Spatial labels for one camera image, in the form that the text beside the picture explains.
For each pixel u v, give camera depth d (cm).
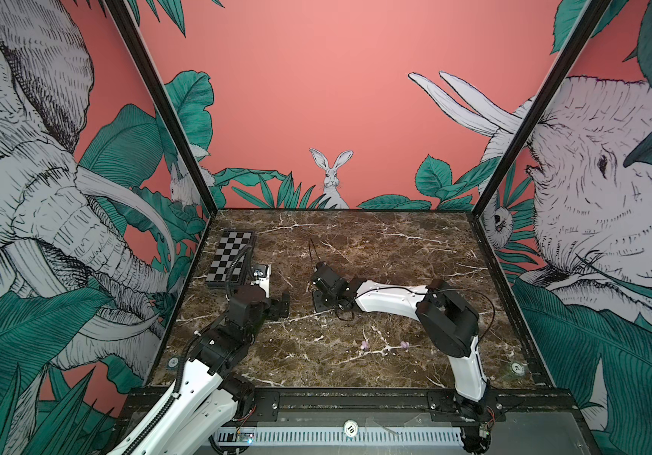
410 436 70
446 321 51
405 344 84
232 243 105
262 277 64
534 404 77
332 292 71
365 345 84
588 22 70
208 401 60
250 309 54
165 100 86
